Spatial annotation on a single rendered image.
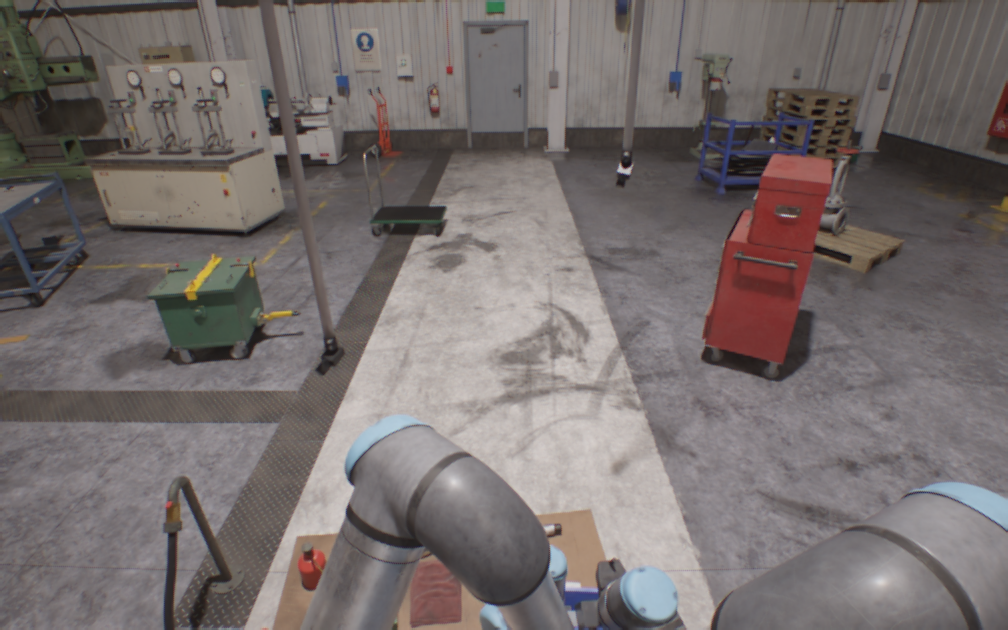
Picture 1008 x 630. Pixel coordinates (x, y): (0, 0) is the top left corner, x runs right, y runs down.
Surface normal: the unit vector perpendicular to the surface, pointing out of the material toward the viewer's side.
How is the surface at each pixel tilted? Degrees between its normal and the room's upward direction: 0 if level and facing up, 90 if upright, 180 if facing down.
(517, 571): 69
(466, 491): 26
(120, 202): 90
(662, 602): 19
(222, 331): 90
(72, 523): 0
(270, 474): 0
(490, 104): 90
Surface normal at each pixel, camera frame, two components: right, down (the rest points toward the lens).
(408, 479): -0.43, -0.45
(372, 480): -0.55, -0.22
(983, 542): 0.09, -0.73
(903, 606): -0.23, -0.57
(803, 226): -0.50, 0.42
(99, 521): -0.01, -0.88
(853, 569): -0.50, -0.81
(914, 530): -0.11, -0.96
